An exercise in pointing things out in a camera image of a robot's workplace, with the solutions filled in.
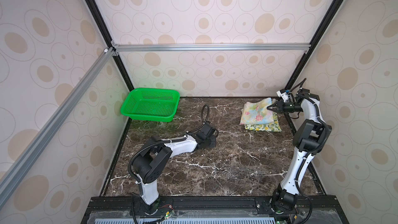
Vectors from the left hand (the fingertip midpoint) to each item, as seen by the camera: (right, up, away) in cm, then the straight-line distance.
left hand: (218, 139), depth 90 cm
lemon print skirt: (+36, +6, +10) cm, 38 cm away
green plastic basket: (-48, +21, +26) cm, 58 cm away
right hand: (+32, +19, +4) cm, 38 cm away
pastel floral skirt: (+26, +16, +7) cm, 31 cm away
